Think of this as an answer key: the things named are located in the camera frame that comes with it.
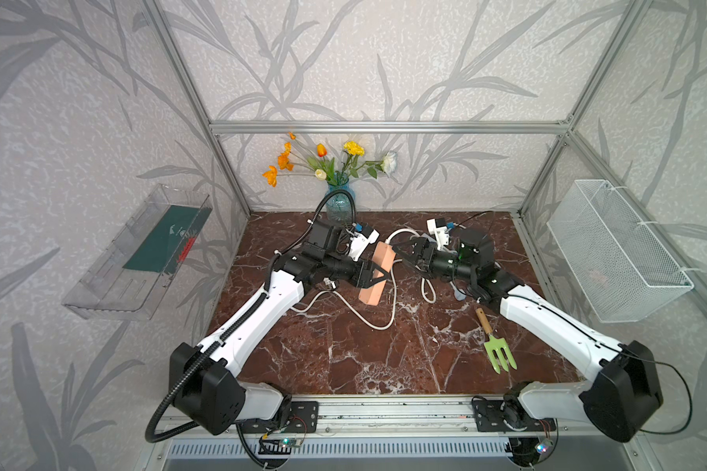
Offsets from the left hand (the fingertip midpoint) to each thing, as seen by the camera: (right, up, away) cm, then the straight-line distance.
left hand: (381, 272), depth 73 cm
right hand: (+4, +5, -1) cm, 6 cm away
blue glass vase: (-15, +21, +39) cm, 47 cm away
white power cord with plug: (+6, -4, +29) cm, 30 cm away
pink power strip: (+1, +4, -2) cm, 5 cm away
